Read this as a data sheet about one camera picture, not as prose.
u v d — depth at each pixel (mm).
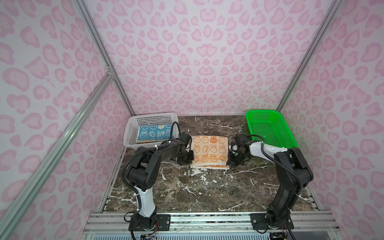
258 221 740
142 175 498
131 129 1034
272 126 1112
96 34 768
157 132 1066
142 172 503
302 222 739
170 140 643
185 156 817
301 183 469
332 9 701
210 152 979
